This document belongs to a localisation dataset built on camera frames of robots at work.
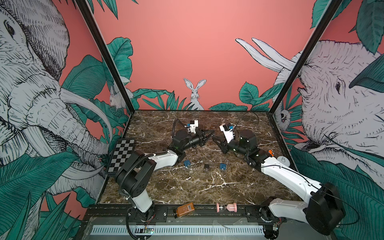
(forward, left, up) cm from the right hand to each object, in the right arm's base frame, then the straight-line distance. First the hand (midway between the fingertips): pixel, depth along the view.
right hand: (213, 137), depth 76 cm
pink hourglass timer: (-28, -9, -22) cm, 37 cm away
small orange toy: (+4, -40, -23) cm, 46 cm away
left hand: (+1, -1, +3) cm, 4 cm away
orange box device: (-29, +15, -20) cm, 38 cm away
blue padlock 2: (-6, -7, -24) cm, 26 cm away
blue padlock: (-3, +15, -24) cm, 28 cm away
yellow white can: (-3, -44, -19) cm, 48 cm away
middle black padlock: (-6, +3, -23) cm, 24 cm away
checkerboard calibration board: (+3, +56, -20) cm, 59 cm away
